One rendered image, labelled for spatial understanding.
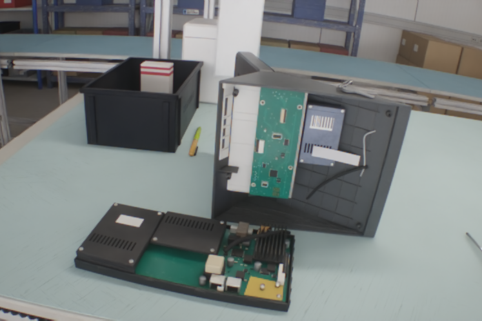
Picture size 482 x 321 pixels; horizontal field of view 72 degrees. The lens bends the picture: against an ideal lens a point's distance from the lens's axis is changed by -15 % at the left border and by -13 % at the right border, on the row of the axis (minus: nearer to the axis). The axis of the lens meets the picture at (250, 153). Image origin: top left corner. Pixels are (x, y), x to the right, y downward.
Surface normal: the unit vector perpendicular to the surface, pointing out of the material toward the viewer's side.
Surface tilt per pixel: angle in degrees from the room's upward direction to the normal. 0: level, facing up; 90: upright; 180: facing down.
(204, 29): 90
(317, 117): 90
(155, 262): 0
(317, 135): 90
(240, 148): 90
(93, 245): 0
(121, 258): 0
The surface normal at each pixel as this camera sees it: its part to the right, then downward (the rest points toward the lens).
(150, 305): 0.09, -0.90
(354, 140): -0.48, 0.34
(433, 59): -0.04, 0.44
